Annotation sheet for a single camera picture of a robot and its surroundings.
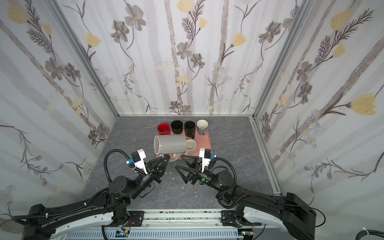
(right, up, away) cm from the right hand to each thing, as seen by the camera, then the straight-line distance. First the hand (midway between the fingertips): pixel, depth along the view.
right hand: (177, 163), depth 58 cm
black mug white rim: (+4, +14, +44) cm, 47 cm away
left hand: (-5, +3, +1) cm, 6 cm away
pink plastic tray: (+12, +5, +43) cm, 45 cm away
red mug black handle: (-16, +14, +48) cm, 53 cm away
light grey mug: (+12, +16, +45) cm, 50 cm away
